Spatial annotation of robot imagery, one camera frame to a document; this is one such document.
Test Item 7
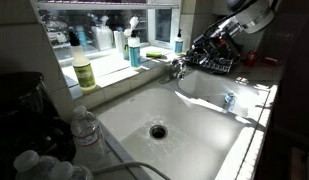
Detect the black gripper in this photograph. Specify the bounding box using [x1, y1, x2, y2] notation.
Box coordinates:
[189, 28, 244, 67]

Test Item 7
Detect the chrome kitchen faucet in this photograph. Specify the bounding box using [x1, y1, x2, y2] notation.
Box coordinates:
[168, 57, 188, 81]

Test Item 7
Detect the black dish drying rack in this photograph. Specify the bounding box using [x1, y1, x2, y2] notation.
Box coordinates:
[185, 49, 244, 75]

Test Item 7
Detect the small blue label soap bottle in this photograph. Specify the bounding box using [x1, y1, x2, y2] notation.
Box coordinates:
[174, 28, 184, 56]

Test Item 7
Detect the green sponge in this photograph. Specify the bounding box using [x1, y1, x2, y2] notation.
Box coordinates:
[146, 50, 164, 59]

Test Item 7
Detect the red round container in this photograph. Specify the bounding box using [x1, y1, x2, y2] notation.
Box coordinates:
[245, 50, 259, 67]

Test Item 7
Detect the blue label spray bottle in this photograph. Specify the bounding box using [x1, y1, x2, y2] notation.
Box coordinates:
[123, 16, 142, 71]

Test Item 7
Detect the small red flat object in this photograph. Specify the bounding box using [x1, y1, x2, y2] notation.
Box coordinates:
[262, 56, 279, 66]

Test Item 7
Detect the white sponge package card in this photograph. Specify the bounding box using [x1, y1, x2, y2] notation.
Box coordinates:
[113, 29, 129, 60]

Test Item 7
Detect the white double basin sink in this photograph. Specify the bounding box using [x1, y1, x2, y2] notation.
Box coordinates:
[93, 68, 278, 180]

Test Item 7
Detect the white wipes dispenser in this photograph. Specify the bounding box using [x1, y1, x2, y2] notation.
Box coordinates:
[90, 15, 114, 51]

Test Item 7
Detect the green label spray bottle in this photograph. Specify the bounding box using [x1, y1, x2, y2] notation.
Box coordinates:
[67, 29, 98, 93]

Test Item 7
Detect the blue bottle behind glass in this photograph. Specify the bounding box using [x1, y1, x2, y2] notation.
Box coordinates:
[75, 25, 89, 47]

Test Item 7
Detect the red label water bottle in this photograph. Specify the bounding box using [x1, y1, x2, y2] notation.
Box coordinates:
[70, 105, 107, 158]

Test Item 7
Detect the clear plastic water bottle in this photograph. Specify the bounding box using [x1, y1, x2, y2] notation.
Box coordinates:
[12, 149, 61, 180]
[49, 160, 94, 180]

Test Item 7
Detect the black coffee maker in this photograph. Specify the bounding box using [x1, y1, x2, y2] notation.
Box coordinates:
[0, 71, 77, 180]

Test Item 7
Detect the white cable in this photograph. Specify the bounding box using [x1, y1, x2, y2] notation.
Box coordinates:
[91, 161, 172, 180]

